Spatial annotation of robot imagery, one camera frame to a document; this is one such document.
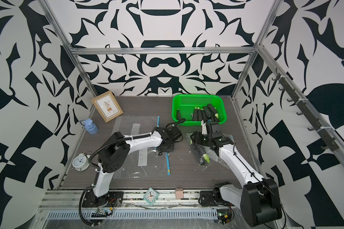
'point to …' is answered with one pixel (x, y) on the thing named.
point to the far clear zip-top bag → (131, 125)
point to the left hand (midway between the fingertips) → (168, 146)
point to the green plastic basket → (195, 108)
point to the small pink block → (179, 192)
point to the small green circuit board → (100, 213)
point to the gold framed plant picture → (108, 106)
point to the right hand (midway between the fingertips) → (194, 134)
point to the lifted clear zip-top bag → (211, 154)
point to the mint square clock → (151, 196)
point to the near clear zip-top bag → (149, 163)
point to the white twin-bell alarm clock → (80, 162)
